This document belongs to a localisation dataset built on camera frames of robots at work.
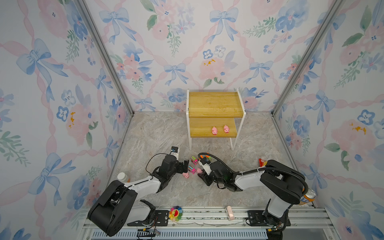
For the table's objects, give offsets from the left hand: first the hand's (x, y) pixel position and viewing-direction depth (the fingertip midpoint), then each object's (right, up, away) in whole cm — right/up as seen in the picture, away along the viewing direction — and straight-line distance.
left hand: (182, 158), depth 89 cm
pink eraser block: (+25, -23, -16) cm, 38 cm away
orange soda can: (+63, -14, -18) cm, 67 cm away
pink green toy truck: (+7, -1, +1) cm, 7 cm away
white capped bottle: (-31, -8, -9) cm, 34 cm away
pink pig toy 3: (+10, -7, -2) cm, 12 cm away
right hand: (+10, -8, 0) cm, 13 cm away
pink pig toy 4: (+2, -9, -4) cm, 10 cm away
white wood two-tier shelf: (+17, +25, -15) cm, 34 cm away
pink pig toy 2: (+19, +16, -3) cm, 25 cm away
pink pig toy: (+26, +18, -2) cm, 32 cm away
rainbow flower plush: (-2, -25, -15) cm, 29 cm away
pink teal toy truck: (+6, -6, -1) cm, 9 cm away
